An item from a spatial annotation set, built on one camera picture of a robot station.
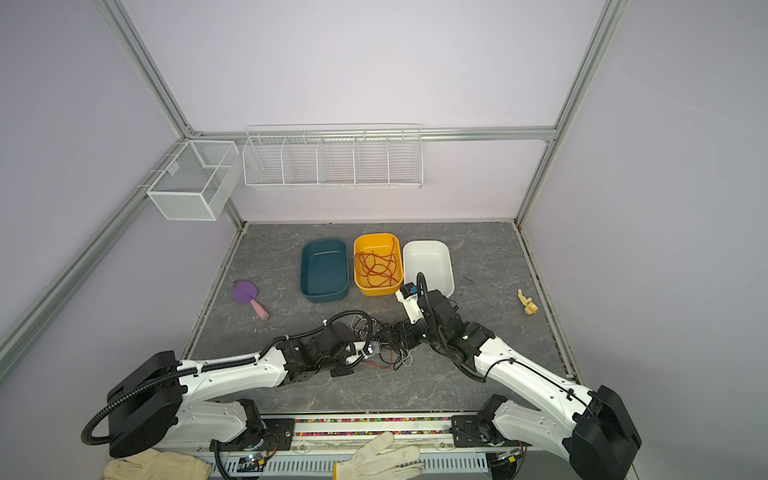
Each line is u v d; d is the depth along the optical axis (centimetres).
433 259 108
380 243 111
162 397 41
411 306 70
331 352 65
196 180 97
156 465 69
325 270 107
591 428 39
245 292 102
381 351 72
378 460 71
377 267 106
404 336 68
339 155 97
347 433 75
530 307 93
